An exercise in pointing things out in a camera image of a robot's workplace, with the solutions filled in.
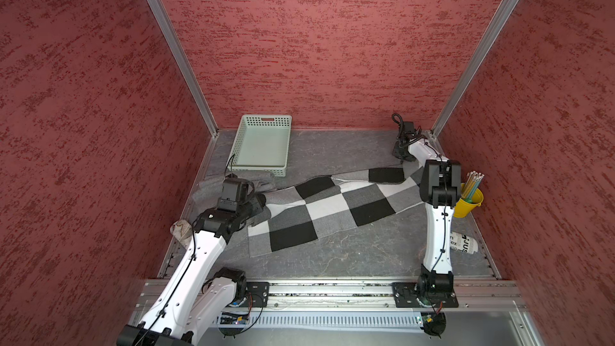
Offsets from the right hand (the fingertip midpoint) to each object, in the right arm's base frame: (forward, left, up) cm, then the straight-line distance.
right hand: (405, 155), depth 110 cm
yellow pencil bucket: (-30, -12, +6) cm, 33 cm away
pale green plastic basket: (+8, +69, +2) cm, 69 cm away
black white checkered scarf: (-27, +43, +1) cm, 51 cm away
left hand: (-32, +63, +15) cm, 73 cm away
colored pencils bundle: (-24, -14, +14) cm, 31 cm away
